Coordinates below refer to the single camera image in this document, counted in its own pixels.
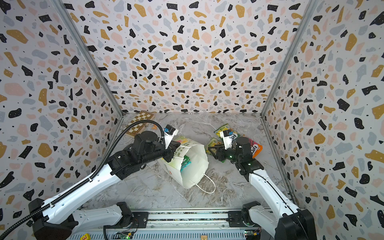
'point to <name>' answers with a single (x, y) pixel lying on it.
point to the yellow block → (85, 237)
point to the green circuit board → (123, 235)
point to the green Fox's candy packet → (223, 128)
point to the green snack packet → (212, 142)
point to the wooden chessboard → (137, 128)
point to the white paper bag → (189, 165)
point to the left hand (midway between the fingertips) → (179, 141)
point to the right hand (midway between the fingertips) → (209, 146)
